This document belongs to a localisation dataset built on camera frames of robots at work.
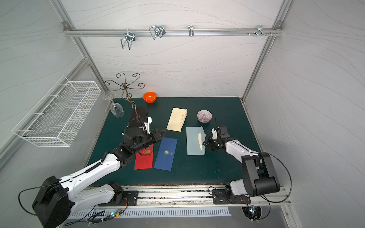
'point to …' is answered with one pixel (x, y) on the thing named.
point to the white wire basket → (56, 119)
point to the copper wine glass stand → (125, 86)
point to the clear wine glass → (116, 108)
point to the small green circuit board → (115, 213)
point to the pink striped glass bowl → (204, 116)
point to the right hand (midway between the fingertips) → (204, 142)
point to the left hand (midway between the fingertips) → (166, 131)
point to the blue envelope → (166, 154)
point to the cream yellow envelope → (177, 118)
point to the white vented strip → (148, 213)
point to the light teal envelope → (195, 137)
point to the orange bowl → (149, 97)
